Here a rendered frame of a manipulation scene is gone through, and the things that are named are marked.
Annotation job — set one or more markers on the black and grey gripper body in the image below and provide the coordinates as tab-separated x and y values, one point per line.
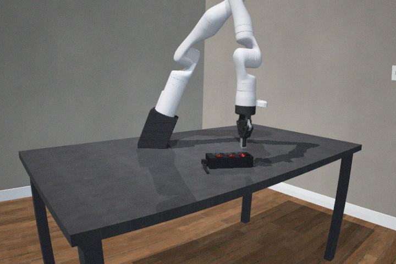
245	113

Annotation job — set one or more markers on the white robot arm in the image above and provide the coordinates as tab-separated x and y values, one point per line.
208	26

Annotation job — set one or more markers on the black power strip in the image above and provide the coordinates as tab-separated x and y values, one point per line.
227	160

